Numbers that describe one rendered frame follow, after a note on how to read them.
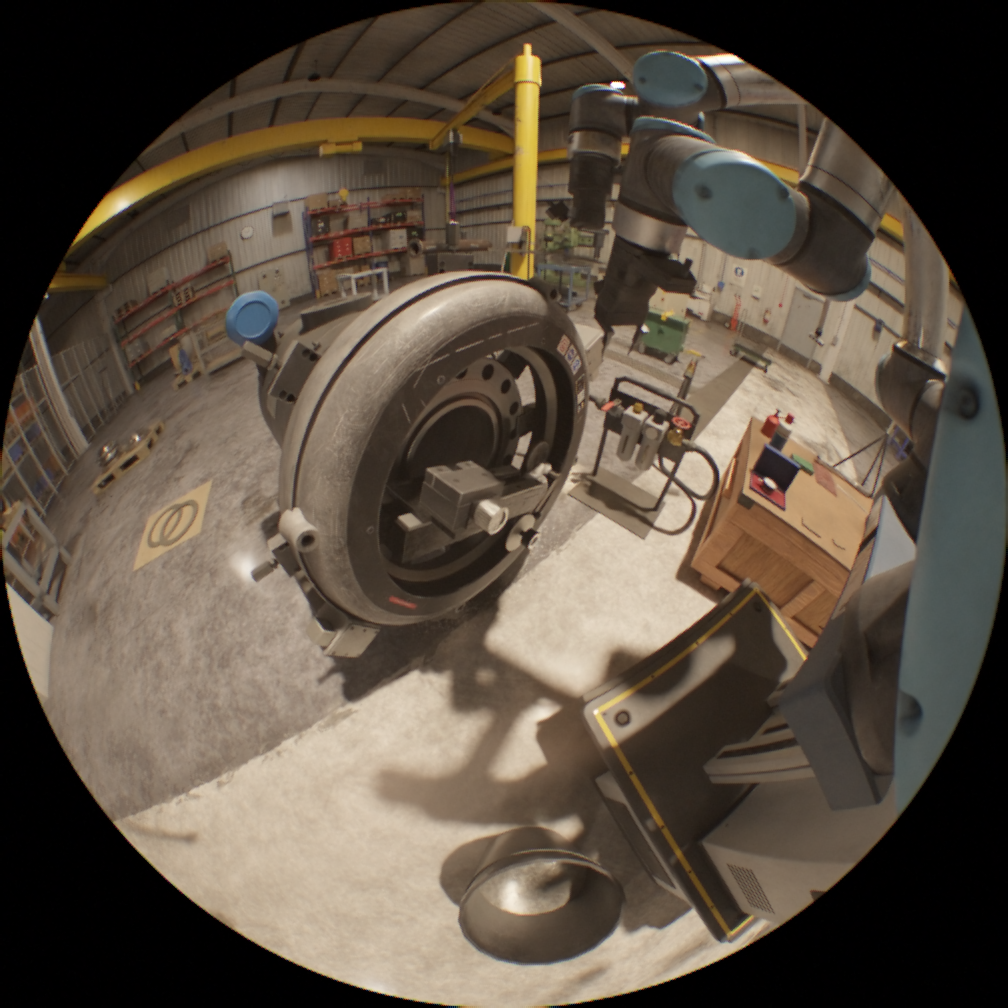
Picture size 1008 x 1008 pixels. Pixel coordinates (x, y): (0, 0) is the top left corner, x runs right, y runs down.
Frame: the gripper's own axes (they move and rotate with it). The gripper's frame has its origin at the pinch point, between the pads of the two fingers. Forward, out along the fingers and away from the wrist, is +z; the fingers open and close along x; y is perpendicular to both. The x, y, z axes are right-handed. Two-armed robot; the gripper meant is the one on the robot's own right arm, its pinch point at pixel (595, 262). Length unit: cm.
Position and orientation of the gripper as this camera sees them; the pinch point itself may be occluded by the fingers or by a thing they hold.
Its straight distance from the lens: 61.1
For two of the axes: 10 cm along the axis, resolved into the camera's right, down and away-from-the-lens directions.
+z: -0.7, 7.3, 6.8
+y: -10.0, -0.2, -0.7
